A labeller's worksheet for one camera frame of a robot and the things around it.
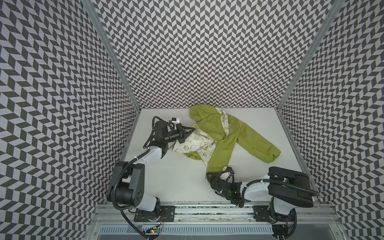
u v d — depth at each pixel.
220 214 0.74
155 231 0.66
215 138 0.93
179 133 0.74
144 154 0.53
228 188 0.64
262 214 0.72
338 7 0.67
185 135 0.77
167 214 0.72
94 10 0.73
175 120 0.81
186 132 0.76
